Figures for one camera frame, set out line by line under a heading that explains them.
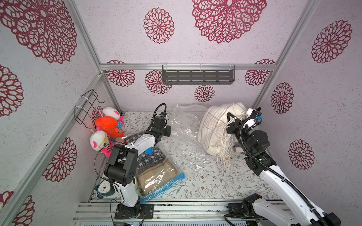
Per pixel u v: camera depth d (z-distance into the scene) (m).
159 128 0.73
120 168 0.48
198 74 0.94
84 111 0.76
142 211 0.73
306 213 0.40
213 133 0.73
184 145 1.00
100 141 0.78
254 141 0.50
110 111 0.95
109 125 0.90
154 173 0.82
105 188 0.78
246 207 0.66
